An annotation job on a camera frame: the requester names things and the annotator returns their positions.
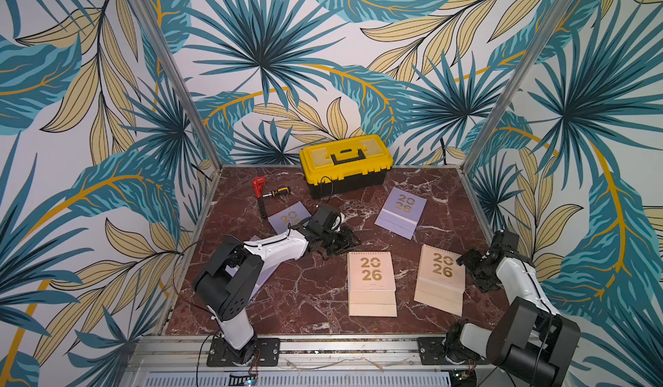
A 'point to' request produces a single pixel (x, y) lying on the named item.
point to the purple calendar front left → (265, 273)
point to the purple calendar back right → (401, 212)
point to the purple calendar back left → (293, 215)
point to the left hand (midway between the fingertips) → (359, 247)
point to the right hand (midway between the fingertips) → (468, 269)
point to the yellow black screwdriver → (274, 193)
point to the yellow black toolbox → (345, 166)
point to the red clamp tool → (258, 183)
